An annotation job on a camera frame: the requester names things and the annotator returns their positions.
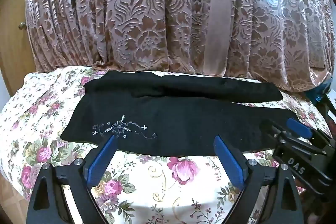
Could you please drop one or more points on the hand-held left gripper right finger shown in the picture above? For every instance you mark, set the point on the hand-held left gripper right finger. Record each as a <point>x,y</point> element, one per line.
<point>229,161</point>

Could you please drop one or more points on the brown floral curtain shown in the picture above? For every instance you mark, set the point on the brown floral curtain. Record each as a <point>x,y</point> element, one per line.
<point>168,16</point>

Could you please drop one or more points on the blue object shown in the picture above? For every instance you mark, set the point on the blue object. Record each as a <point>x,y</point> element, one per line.
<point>319,91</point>

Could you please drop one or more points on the wooden cabinet door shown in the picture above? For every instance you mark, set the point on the wooden cabinet door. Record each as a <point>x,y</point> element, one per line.
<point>13,61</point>

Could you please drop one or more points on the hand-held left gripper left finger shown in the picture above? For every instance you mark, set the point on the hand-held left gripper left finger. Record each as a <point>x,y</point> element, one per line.
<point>101,159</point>

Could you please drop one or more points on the floral bedsheet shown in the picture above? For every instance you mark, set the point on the floral bedsheet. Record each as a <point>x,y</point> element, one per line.
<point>162,187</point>

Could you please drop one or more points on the black embroidered pants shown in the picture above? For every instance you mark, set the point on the black embroidered pants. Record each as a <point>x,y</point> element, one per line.
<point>168,121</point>

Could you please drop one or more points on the round cabinet knob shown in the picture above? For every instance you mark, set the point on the round cabinet knob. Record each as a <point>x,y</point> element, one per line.
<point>22,26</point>

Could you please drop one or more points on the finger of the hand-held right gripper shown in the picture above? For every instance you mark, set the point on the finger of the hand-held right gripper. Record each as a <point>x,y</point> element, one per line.
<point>328,108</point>
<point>298,127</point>

